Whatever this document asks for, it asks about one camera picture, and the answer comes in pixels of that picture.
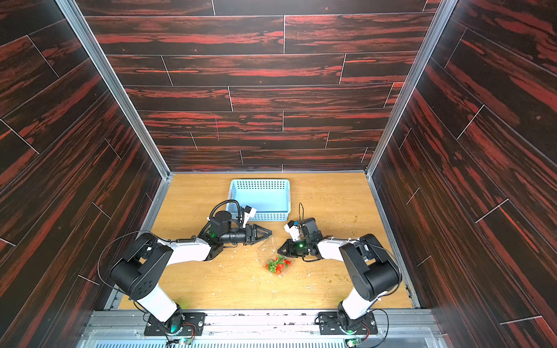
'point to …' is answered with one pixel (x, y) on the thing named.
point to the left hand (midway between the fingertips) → (270, 237)
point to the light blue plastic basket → (270, 198)
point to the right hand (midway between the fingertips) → (282, 249)
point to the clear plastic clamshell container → (270, 259)
